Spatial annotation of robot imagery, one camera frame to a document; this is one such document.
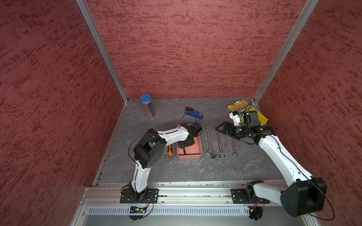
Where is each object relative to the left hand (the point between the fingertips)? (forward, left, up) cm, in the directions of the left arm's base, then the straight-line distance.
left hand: (185, 146), depth 93 cm
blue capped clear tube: (+25, +28, +19) cm, 42 cm away
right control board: (-36, -35, +1) cm, 50 cm away
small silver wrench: (+1, -28, -2) cm, 28 cm away
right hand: (0, -20, +18) cm, 27 cm away
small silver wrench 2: (-2, -32, -1) cm, 33 cm away
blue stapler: (+28, -5, +2) cm, 29 cm away
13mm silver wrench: (-7, +15, 0) cm, 17 cm away
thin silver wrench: (-3, -24, -2) cm, 24 cm away
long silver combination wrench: (-5, -18, 0) cm, 19 cm away
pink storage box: (-4, -5, +1) cm, 7 cm away
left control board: (-35, +27, -2) cm, 44 cm away
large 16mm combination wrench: (-5, 0, 0) cm, 5 cm away
